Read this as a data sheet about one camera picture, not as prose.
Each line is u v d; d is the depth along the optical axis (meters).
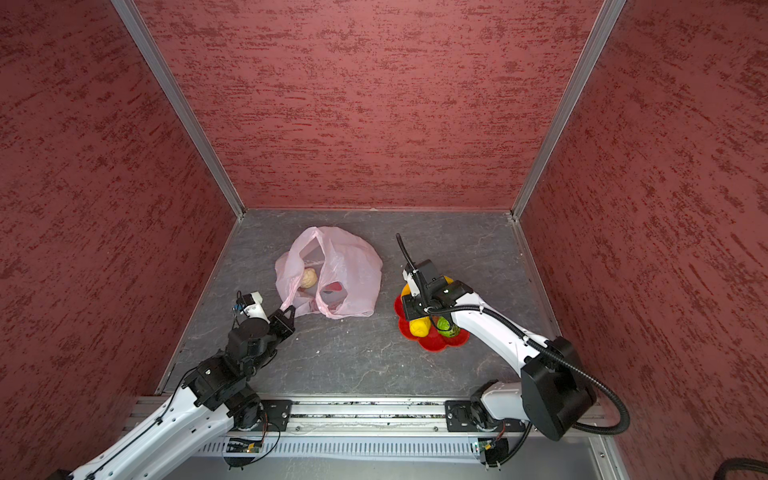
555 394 0.41
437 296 0.61
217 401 0.54
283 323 0.68
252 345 0.57
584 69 0.81
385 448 0.77
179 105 0.89
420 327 0.83
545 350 0.43
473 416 0.66
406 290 0.76
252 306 0.69
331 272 0.85
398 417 0.76
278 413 0.74
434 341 0.86
